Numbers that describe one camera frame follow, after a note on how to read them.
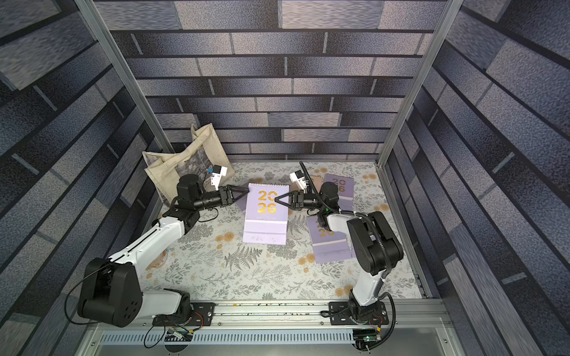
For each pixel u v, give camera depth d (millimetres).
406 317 740
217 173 732
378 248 445
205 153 982
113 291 417
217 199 707
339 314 726
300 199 727
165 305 623
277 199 774
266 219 748
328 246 892
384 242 443
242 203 745
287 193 771
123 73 839
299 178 779
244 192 762
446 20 714
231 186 717
